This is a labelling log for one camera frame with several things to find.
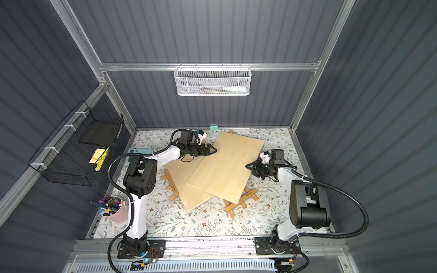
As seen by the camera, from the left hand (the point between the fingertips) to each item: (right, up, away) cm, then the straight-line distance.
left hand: (215, 153), depth 97 cm
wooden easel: (+10, +14, +19) cm, 26 cm away
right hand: (+19, -8, -7) cm, 22 cm away
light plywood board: (+5, -10, -7) cm, 13 cm away
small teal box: (-2, +18, +23) cm, 29 cm away
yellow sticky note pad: (-52, +1, -22) cm, 57 cm away
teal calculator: (-45, +1, +8) cm, 46 cm away
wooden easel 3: (-22, -17, -10) cm, 29 cm away
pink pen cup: (-43, -23, -24) cm, 54 cm away
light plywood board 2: (-19, -10, -5) cm, 22 cm away
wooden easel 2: (+18, -21, -11) cm, 29 cm away
